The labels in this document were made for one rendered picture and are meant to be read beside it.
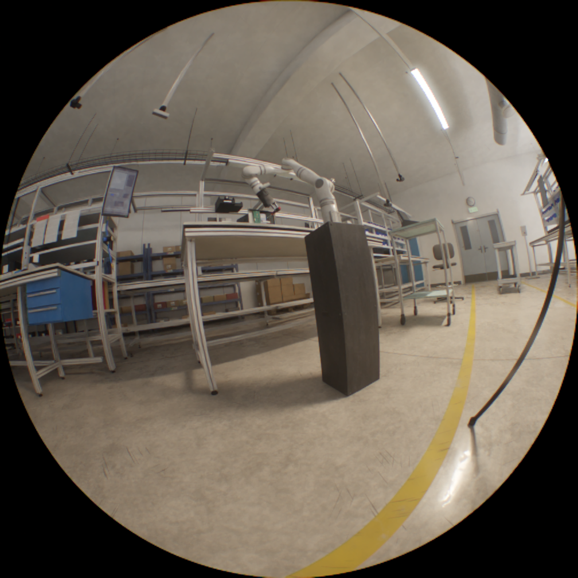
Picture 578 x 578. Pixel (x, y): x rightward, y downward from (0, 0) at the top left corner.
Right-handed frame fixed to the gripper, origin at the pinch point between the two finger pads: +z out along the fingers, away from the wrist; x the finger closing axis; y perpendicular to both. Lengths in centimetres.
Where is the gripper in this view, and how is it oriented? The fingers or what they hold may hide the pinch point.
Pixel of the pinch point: (277, 211)
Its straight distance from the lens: 126.5
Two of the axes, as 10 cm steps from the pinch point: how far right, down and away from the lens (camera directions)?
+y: -5.8, 0.9, 8.1
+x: -5.9, 6.4, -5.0
